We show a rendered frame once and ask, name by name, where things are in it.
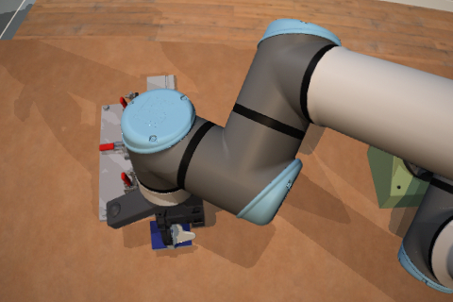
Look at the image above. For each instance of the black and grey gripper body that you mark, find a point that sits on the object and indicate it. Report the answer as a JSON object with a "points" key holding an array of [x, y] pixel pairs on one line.
{"points": [[183, 211]]}

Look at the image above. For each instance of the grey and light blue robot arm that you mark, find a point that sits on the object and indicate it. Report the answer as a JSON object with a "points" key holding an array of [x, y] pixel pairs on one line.
{"points": [[298, 76]]}

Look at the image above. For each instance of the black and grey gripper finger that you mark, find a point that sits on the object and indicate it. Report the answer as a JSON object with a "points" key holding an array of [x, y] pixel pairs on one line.
{"points": [[177, 236]]}

